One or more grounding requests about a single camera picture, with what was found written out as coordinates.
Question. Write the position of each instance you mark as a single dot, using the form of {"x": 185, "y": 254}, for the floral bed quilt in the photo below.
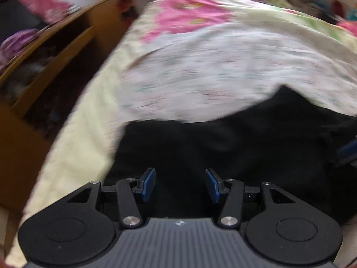
{"x": 189, "y": 61}

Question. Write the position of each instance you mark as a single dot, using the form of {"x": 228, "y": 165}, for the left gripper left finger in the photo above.
{"x": 132, "y": 194}

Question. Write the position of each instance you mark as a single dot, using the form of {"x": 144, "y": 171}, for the black pants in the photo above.
{"x": 285, "y": 140}

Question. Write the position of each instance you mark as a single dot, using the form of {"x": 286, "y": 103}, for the pink floral cover cloth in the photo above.
{"x": 50, "y": 11}

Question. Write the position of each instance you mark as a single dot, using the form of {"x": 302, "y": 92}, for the purple dotted cloth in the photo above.
{"x": 13, "y": 45}

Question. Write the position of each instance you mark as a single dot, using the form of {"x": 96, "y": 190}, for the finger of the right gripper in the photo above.
{"x": 347, "y": 154}

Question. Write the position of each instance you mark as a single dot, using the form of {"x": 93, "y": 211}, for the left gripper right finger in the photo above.
{"x": 227, "y": 196}

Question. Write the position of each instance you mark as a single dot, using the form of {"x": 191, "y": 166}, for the wooden TV cabinet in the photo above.
{"x": 40, "y": 88}

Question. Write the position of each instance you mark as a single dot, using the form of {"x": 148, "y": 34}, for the black television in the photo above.
{"x": 14, "y": 17}

